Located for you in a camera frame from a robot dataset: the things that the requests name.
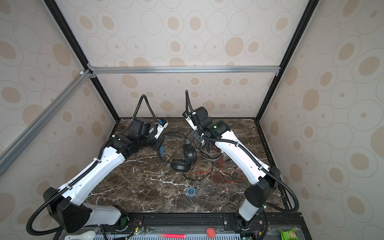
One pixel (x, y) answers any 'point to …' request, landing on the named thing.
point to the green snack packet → (289, 235)
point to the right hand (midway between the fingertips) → (201, 126)
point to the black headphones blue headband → (190, 155)
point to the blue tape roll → (191, 191)
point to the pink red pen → (172, 236)
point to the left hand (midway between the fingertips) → (167, 135)
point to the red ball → (211, 232)
